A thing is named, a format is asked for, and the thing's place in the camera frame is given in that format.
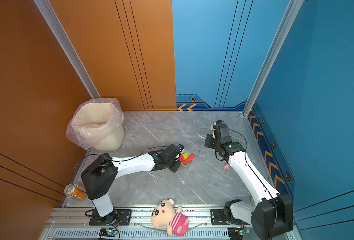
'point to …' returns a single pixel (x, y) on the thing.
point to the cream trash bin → (99, 125)
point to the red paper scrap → (186, 161)
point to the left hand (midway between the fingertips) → (178, 161)
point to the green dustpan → (189, 154)
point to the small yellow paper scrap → (185, 155)
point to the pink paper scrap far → (211, 127)
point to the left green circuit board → (108, 232)
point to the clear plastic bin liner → (75, 141)
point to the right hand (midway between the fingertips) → (207, 138)
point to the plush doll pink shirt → (165, 214)
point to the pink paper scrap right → (226, 166)
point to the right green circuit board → (235, 233)
